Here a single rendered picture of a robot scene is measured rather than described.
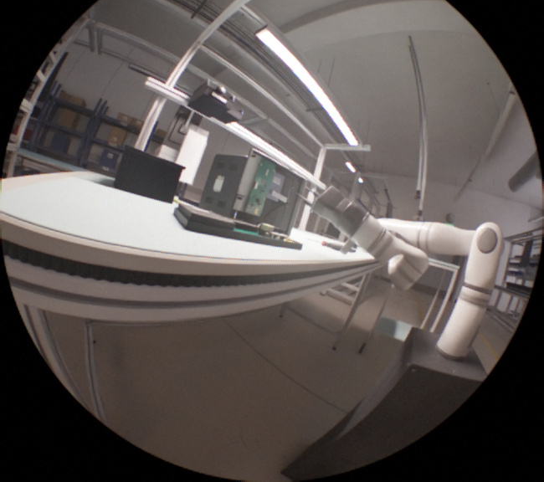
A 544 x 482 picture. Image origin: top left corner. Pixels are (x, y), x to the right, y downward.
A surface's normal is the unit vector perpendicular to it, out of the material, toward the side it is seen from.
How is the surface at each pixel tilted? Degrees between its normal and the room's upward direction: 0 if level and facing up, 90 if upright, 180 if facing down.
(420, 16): 180
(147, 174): 90
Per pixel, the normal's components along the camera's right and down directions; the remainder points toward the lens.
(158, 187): 0.70, 0.19
